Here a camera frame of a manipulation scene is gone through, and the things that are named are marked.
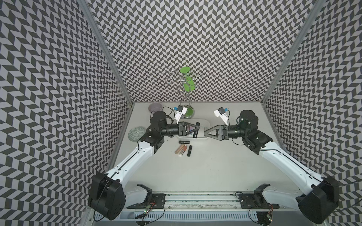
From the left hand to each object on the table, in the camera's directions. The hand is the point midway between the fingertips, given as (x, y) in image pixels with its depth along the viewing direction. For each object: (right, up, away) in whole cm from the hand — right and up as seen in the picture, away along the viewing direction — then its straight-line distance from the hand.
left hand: (197, 130), depth 66 cm
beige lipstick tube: (-10, -15, +25) cm, 31 cm away
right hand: (+4, -3, -3) cm, 6 cm away
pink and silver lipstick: (-8, -16, +24) cm, 30 cm away
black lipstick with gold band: (-1, -1, -1) cm, 2 cm away
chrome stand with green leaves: (-6, +28, +25) cm, 38 cm away
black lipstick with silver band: (-4, -17, +25) cm, 30 cm away
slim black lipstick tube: (-7, -11, +27) cm, 31 cm away
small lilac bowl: (-30, +13, +45) cm, 56 cm away
